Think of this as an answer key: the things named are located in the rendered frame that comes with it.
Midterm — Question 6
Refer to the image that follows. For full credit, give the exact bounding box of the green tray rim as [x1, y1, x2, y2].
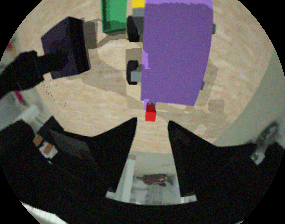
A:
[99, 0, 126, 34]

